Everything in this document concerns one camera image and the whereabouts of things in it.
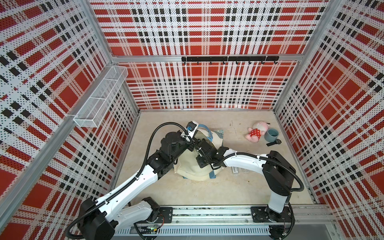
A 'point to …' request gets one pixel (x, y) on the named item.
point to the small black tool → (277, 141)
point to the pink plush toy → (257, 131)
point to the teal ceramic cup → (271, 135)
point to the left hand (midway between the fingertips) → (198, 129)
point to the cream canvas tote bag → (188, 167)
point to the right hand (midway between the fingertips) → (202, 158)
